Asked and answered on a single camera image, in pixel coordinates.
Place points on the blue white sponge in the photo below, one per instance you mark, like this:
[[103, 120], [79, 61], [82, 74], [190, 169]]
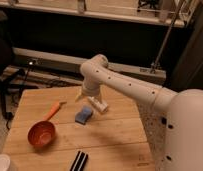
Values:
[[83, 115]]

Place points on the black striped block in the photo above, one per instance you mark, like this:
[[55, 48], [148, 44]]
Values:
[[79, 162]]

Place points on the black tripod stand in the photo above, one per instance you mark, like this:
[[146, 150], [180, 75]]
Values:
[[5, 85]]

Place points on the metal pole stand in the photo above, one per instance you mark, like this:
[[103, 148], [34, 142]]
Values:
[[154, 65]]

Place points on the white tube bottle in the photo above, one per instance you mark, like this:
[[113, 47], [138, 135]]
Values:
[[100, 106]]

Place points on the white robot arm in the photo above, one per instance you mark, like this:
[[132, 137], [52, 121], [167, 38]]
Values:
[[184, 110]]

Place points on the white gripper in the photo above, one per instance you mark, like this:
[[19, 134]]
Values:
[[89, 89]]

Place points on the orange measuring scoop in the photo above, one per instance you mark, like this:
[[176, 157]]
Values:
[[43, 132]]

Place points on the wooden shelf ledge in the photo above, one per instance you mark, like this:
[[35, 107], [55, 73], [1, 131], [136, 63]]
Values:
[[139, 11]]

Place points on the white ceramic cup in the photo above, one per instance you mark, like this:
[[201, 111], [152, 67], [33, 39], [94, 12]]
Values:
[[4, 162]]

